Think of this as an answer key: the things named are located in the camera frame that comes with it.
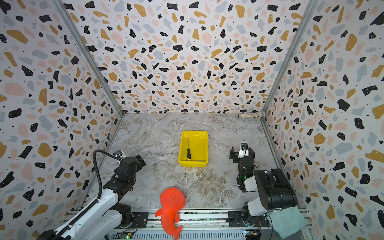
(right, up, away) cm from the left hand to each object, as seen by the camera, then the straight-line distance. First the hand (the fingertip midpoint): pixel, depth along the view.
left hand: (133, 157), depth 83 cm
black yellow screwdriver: (+30, -1, +13) cm, 33 cm away
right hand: (+62, +7, +6) cm, 62 cm away
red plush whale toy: (+24, -18, -11) cm, 32 cm away
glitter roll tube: (+86, +27, +38) cm, 97 cm away
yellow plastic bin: (+35, +7, +23) cm, 43 cm away
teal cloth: (+80, -29, -10) cm, 86 cm away
